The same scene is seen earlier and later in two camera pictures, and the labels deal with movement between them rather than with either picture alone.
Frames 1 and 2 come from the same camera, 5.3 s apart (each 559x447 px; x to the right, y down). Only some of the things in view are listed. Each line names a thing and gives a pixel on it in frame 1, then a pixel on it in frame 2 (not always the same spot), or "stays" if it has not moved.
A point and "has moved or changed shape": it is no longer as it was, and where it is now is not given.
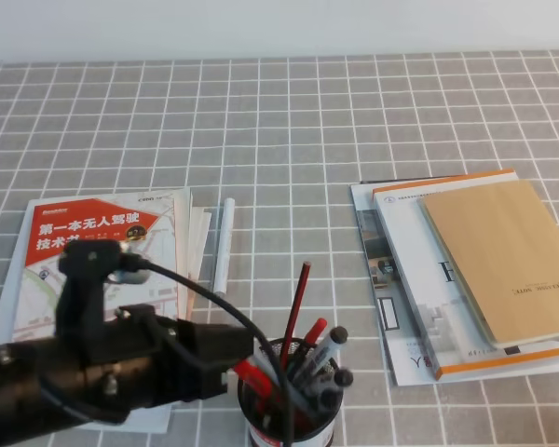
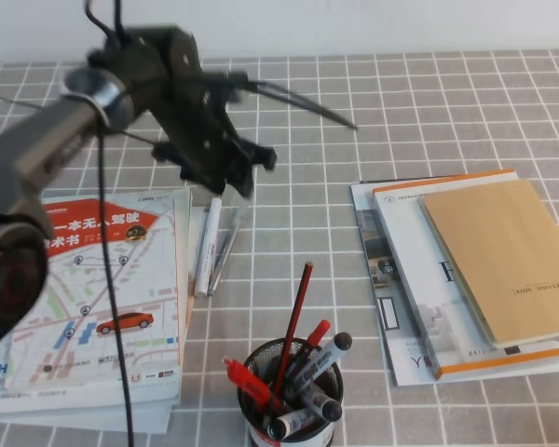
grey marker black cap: x=343 y=378 to x=331 y=409
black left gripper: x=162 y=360 to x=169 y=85
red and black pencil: x=296 y=315 stays
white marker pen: x=224 y=247 has moved or changed shape
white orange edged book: x=453 y=337 stays
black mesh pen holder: x=291 y=395 stays
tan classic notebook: x=513 y=260 stays
